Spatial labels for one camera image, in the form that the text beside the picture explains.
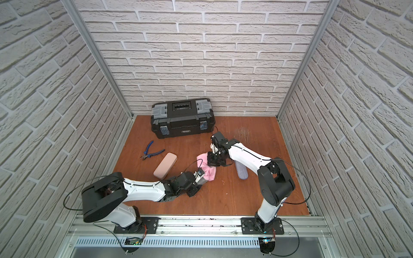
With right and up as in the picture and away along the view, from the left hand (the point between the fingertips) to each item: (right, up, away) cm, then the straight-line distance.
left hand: (199, 180), depth 87 cm
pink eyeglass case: (-20, +7, +5) cm, 22 cm away
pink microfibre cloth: (+6, +6, -5) cm, 10 cm away
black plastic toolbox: (-11, +36, +9) cm, 39 cm away
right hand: (+7, +10, 0) cm, 12 cm away
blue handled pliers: (-34, +14, +10) cm, 39 cm away
